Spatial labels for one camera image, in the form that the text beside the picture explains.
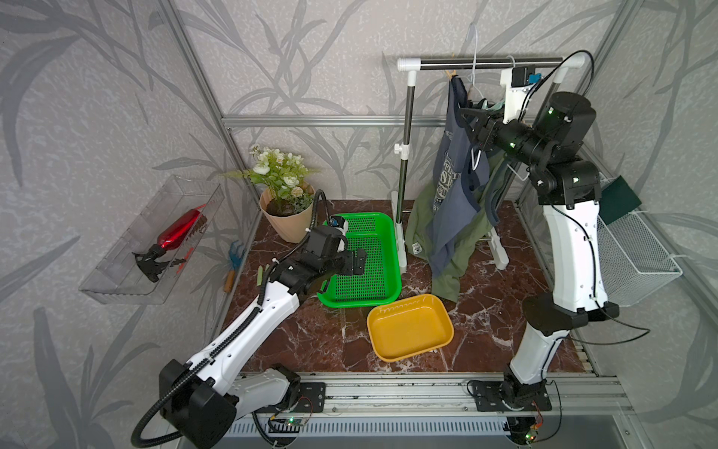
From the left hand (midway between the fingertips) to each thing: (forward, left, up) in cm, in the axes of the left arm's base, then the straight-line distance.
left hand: (353, 254), depth 77 cm
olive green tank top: (+18, -23, -17) cm, 34 cm away
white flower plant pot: (+27, +25, -7) cm, 38 cm away
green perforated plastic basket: (+3, -9, -22) cm, 24 cm away
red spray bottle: (-10, +44, +11) cm, 47 cm away
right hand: (+12, -25, +36) cm, 46 cm away
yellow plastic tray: (-12, -17, -23) cm, 31 cm away
